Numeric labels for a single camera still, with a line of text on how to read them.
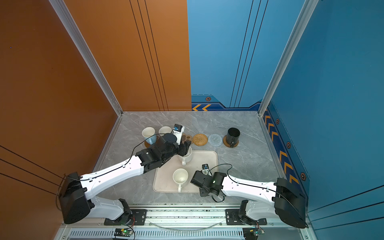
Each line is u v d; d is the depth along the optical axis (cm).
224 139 102
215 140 102
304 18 73
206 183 60
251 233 70
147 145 101
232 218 72
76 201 39
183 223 73
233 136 96
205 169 74
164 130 100
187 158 86
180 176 85
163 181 87
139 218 74
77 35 79
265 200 43
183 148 67
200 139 102
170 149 60
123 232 71
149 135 92
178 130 66
